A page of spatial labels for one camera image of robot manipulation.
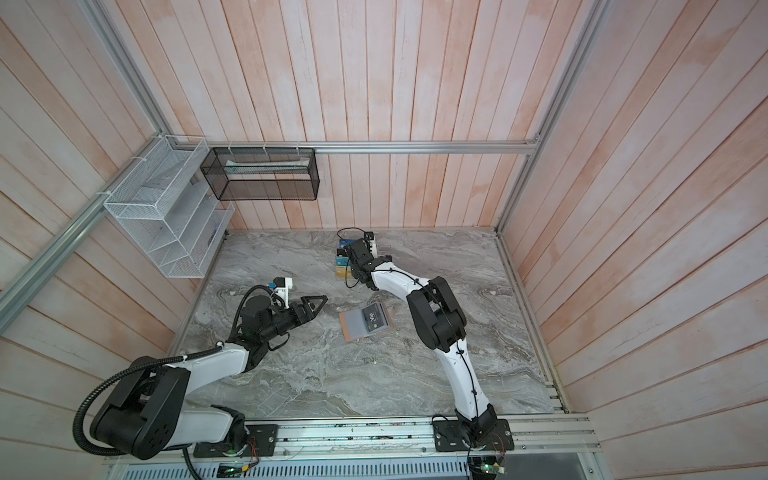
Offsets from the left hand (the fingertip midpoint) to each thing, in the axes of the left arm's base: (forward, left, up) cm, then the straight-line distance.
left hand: (322, 306), depth 85 cm
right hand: (+22, -14, -6) cm, 26 cm away
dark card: (+2, -15, -9) cm, 18 cm away
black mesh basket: (+40, +22, +18) cm, 49 cm away
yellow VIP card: (+19, -3, -9) cm, 22 cm away
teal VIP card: (+22, -3, -6) cm, 23 cm away
